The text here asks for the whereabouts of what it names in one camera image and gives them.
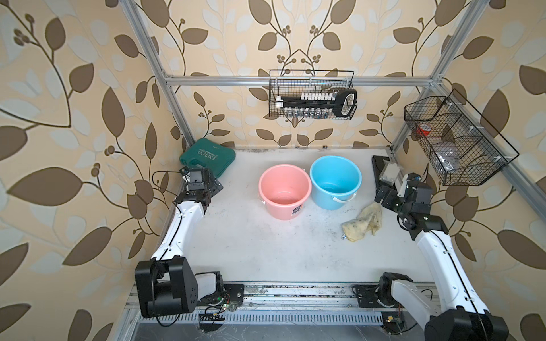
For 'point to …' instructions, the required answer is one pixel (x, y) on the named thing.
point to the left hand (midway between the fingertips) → (202, 185)
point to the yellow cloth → (369, 219)
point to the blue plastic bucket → (335, 180)
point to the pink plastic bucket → (284, 189)
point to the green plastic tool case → (207, 153)
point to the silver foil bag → (449, 161)
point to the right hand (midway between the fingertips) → (389, 195)
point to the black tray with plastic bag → (386, 172)
